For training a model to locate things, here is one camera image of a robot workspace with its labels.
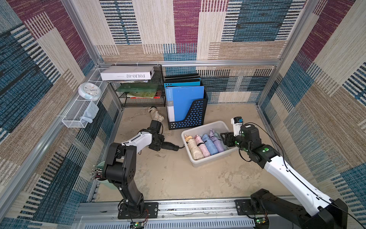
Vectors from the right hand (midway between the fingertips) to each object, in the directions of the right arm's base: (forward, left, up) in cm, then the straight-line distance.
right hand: (225, 132), depth 79 cm
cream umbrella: (+26, +44, -15) cm, 53 cm away
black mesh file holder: (+19, +15, -8) cm, 25 cm away
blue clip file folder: (+22, +25, +3) cm, 34 cm away
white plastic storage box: (+11, +1, -9) cm, 14 cm away
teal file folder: (+33, +22, +7) cm, 41 cm away
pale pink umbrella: (-2, +12, -12) cm, 17 cm away
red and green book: (+33, +50, -1) cm, 60 cm away
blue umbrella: (0, +7, -12) cm, 14 cm away
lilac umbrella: (+2, +3, -12) cm, 12 cm away
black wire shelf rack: (+37, +39, +10) cm, 55 cm away
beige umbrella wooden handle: (-6, +16, -10) cm, 20 cm away
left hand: (+5, +37, -19) cm, 42 cm away
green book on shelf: (+34, +59, +5) cm, 68 cm away
